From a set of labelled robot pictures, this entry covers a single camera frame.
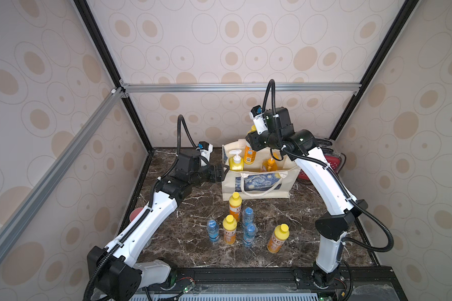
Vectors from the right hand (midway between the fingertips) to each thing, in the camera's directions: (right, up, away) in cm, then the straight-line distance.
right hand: (261, 132), depth 74 cm
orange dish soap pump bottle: (+6, -13, +12) cm, 19 cm away
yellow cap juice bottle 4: (+5, -38, -8) cm, 39 cm away
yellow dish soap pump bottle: (-10, -12, +10) cm, 19 cm away
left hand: (-13, -14, -2) cm, 19 cm away
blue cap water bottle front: (-5, -41, -2) cm, 41 cm away
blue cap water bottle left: (-19, -39, 0) cm, 44 cm away
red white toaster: (+40, -11, +18) cm, 45 cm away
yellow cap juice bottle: (-10, -30, +1) cm, 31 cm away
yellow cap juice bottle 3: (-4, -9, +6) cm, 11 cm away
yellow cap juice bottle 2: (-12, -35, -6) cm, 38 cm away
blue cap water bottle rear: (-5, -34, +2) cm, 35 cm away
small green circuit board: (-29, -60, -4) cm, 67 cm away
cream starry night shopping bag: (+1, -17, +10) cm, 20 cm away
